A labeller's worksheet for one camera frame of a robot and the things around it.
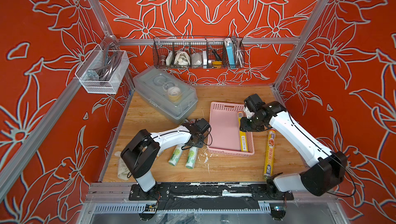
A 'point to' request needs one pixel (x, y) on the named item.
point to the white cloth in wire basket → (182, 59)
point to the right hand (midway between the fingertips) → (241, 127)
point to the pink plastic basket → (224, 124)
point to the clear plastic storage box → (166, 94)
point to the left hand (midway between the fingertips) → (198, 141)
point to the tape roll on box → (174, 95)
